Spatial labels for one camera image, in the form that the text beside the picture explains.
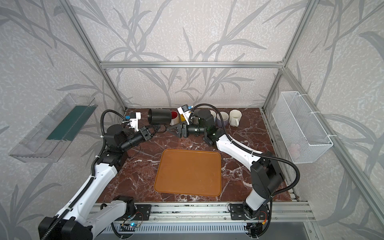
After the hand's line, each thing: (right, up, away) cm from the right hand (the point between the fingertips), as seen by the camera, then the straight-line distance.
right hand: (171, 124), depth 71 cm
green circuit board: (-18, -48, 0) cm, 51 cm away
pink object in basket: (+62, -13, +4) cm, 63 cm away
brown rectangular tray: (+8, -28, +16) cm, 34 cm away
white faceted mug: (+38, +5, +34) cm, 51 cm away
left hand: (-4, +1, -1) cm, 5 cm away
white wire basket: (+57, -5, -10) cm, 59 cm away
